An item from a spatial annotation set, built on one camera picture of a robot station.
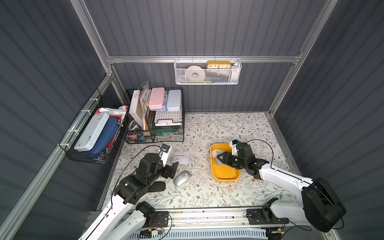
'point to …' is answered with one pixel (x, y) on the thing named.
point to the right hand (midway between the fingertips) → (222, 160)
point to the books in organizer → (139, 103)
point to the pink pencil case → (157, 98)
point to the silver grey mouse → (181, 178)
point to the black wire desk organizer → (154, 114)
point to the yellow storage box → (223, 173)
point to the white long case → (92, 132)
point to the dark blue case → (105, 137)
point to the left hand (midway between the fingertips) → (168, 158)
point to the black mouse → (158, 186)
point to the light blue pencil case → (174, 100)
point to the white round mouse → (216, 152)
